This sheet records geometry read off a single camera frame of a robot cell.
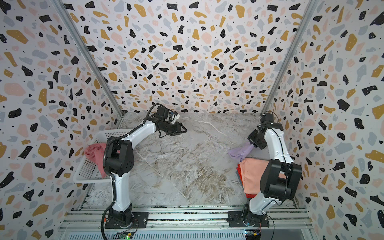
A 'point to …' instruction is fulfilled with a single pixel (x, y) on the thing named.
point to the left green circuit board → (124, 235)
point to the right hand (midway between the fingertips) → (250, 138)
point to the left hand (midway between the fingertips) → (184, 128)
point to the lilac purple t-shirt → (240, 152)
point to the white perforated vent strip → (85, 235)
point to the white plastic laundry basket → (88, 171)
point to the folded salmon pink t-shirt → (252, 171)
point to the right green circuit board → (252, 234)
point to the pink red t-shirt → (96, 152)
